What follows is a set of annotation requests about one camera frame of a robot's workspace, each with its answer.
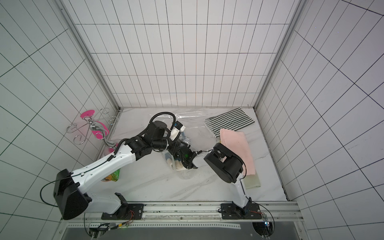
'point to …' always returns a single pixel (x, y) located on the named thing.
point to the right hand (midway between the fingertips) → (173, 142)
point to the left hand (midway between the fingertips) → (183, 148)
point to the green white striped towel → (234, 120)
